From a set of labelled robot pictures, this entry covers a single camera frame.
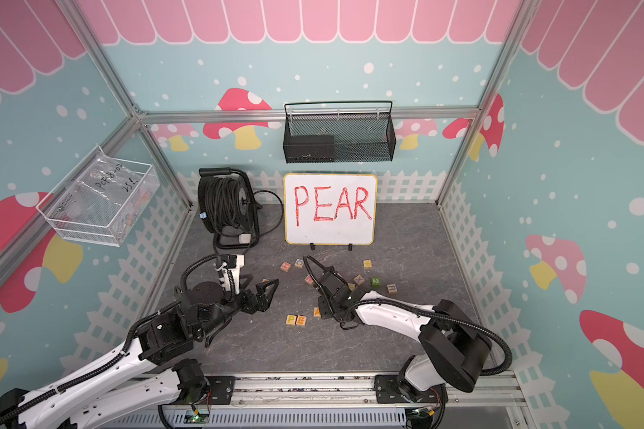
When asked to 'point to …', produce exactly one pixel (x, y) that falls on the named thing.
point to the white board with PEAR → (330, 209)
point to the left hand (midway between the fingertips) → (266, 284)
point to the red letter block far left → (285, 266)
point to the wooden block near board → (299, 263)
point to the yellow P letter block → (291, 319)
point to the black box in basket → (309, 148)
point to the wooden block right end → (392, 289)
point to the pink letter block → (309, 280)
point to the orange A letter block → (317, 312)
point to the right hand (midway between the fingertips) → (326, 305)
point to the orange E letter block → (300, 320)
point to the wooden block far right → (367, 264)
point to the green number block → (376, 281)
